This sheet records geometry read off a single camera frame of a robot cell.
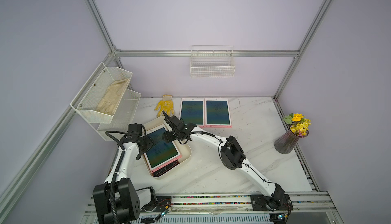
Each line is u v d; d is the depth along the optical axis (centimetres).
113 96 80
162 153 89
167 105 115
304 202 76
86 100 67
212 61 95
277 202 64
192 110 112
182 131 74
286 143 85
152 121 98
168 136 85
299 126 74
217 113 111
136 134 65
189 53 91
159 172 82
